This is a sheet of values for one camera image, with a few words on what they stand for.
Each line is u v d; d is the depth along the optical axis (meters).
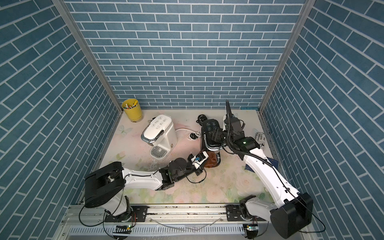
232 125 0.56
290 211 0.38
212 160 0.75
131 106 1.02
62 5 0.69
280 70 0.96
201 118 1.12
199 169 0.68
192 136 1.01
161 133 0.78
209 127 0.81
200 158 0.63
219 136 0.69
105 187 0.44
